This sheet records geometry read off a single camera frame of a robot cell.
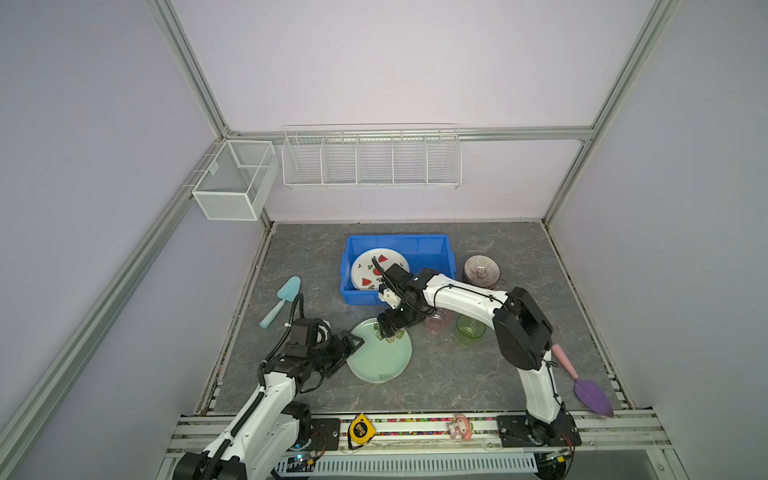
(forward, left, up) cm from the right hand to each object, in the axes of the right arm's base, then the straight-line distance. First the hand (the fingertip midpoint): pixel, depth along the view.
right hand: (394, 330), depth 88 cm
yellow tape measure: (-26, +8, -2) cm, 27 cm away
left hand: (-7, +10, +2) cm, 13 cm away
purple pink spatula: (-16, -54, -5) cm, 56 cm away
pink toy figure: (-25, -17, -1) cm, 30 cm away
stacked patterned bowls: (+19, -28, +4) cm, 34 cm away
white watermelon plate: (+19, +10, +3) cm, 22 cm away
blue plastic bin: (+33, -10, -3) cm, 35 cm away
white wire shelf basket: (+51, +5, +26) cm, 58 cm away
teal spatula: (+16, +37, -3) cm, 40 cm away
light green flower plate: (-8, +4, -2) cm, 10 cm away
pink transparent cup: (+4, -14, -3) cm, 15 cm away
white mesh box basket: (+42, +54, +22) cm, 72 cm away
